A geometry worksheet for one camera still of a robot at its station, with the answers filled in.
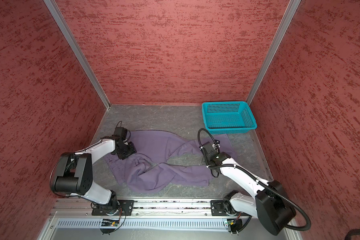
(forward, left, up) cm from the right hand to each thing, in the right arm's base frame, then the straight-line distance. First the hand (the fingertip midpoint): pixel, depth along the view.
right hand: (208, 162), depth 86 cm
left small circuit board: (-27, +53, -7) cm, 60 cm away
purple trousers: (+5, +28, -2) cm, 29 cm away
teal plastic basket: (+37, -21, -4) cm, 43 cm away
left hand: (+7, +46, -3) cm, 47 cm away
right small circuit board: (-30, -10, -6) cm, 32 cm away
